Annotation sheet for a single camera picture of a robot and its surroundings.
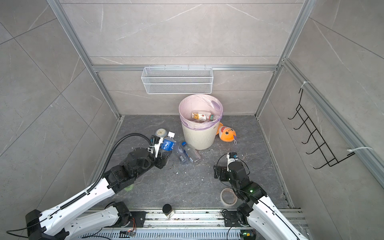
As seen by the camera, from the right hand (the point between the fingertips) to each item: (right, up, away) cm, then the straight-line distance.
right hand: (221, 165), depth 81 cm
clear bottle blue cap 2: (-16, +3, +13) cm, 21 cm away
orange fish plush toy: (+6, +17, +17) cm, 25 cm away
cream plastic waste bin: (-11, +14, +8) cm, 19 cm away
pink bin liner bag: (-12, +37, +15) cm, 41 cm away
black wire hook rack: (+40, +8, -23) cm, 46 cm away
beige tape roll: (+4, -18, 0) cm, 18 cm away
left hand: (-28, +12, -9) cm, 32 cm away
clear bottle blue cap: (-24, +8, +15) cm, 30 cm away
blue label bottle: (-27, +14, -13) cm, 33 cm away
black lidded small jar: (-27, -18, -13) cm, 35 cm away
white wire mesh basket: (-27, +54, +20) cm, 63 cm away
